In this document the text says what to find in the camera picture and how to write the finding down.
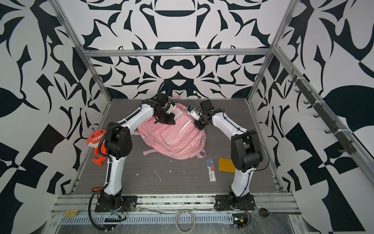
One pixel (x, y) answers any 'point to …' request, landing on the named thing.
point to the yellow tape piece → (71, 213)
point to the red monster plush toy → (94, 140)
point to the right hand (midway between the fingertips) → (197, 120)
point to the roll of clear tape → (194, 221)
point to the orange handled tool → (96, 189)
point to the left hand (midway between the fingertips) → (175, 119)
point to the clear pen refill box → (211, 170)
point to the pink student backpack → (182, 140)
